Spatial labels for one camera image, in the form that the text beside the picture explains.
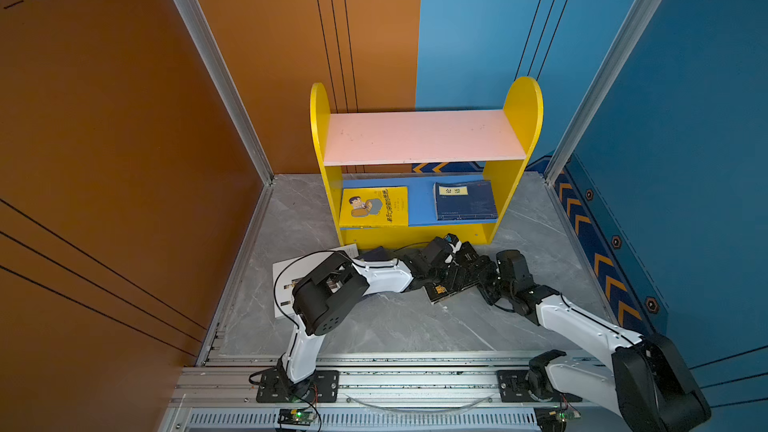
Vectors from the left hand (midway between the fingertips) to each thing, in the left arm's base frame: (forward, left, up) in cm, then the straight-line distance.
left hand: (462, 273), depth 89 cm
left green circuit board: (-35, +44, -6) cm, 57 cm away
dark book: (-5, +8, -2) cm, 9 cm away
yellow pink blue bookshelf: (+42, +19, -3) cm, 46 cm away
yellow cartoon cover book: (+16, +29, +11) cm, 35 cm away
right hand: (0, 0, +2) cm, 2 cm away
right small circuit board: (-35, -18, -4) cm, 39 cm away
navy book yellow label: (+18, -1, +12) cm, 22 cm away
